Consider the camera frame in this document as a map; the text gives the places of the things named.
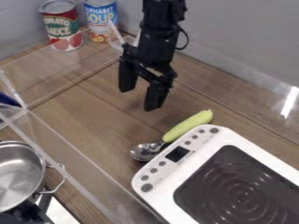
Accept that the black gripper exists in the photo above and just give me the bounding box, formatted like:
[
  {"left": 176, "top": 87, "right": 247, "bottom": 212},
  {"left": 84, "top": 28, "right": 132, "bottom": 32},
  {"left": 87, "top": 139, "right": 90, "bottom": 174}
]
[{"left": 118, "top": 49, "right": 178, "bottom": 111}]

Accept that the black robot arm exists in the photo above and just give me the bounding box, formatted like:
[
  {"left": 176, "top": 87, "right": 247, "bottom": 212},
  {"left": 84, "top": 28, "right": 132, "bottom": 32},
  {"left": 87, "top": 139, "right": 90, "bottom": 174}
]
[{"left": 118, "top": 0, "right": 190, "bottom": 111}]

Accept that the white and black stove top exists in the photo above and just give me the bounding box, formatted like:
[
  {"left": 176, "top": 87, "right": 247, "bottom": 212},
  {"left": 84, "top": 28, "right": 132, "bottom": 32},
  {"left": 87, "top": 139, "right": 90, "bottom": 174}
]
[{"left": 131, "top": 124, "right": 299, "bottom": 224}]

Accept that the alphabet soup can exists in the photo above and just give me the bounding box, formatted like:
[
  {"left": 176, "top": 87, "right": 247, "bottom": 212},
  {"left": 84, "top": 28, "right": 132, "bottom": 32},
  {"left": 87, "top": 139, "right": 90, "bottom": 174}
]
[{"left": 84, "top": 0, "right": 118, "bottom": 43}]

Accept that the tomato sauce can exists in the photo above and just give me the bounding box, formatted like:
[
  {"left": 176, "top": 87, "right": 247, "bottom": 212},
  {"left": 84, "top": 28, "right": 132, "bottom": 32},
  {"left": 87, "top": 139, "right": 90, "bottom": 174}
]
[{"left": 39, "top": 0, "right": 83, "bottom": 52}]

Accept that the clear acrylic divider strip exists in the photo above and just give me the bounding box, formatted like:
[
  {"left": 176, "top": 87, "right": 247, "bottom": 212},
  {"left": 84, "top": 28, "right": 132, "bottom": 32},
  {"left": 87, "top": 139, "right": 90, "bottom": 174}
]
[{"left": 0, "top": 69, "right": 130, "bottom": 224}]

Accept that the blue object at left edge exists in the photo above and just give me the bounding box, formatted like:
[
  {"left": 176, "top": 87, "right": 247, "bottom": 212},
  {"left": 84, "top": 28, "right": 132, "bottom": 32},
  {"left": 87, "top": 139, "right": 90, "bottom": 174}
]
[{"left": 0, "top": 92, "right": 22, "bottom": 108}]

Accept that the stainless steel pot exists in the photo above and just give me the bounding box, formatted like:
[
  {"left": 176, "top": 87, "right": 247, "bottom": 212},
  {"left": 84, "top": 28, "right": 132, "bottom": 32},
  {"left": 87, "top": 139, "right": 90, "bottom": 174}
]
[{"left": 0, "top": 141, "right": 66, "bottom": 213}]

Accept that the clear acrylic corner bracket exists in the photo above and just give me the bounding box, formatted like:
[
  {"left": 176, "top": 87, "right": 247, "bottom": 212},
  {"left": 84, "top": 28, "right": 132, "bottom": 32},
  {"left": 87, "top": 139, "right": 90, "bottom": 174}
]
[{"left": 107, "top": 21, "right": 142, "bottom": 57}]

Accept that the green handled metal spoon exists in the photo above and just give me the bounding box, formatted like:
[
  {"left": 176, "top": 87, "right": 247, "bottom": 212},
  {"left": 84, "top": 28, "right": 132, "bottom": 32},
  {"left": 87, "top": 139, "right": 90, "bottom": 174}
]
[{"left": 131, "top": 109, "right": 214, "bottom": 162}]

